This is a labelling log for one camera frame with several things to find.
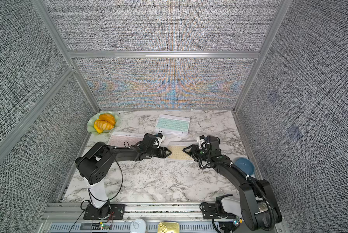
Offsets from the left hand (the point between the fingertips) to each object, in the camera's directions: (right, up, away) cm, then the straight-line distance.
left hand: (170, 153), depth 93 cm
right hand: (+8, +5, -10) cm, 14 cm away
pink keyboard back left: (-37, +9, +12) cm, 40 cm away
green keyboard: (+2, +18, +14) cm, 23 cm away
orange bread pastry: (-46, +21, +10) cm, 51 cm away
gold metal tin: (0, -28, -27) cm, 39 cm away
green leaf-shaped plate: (-58, +20, +13) cm, 63 cm away
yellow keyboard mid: (+5, +1, -5) cm, 6 cm away
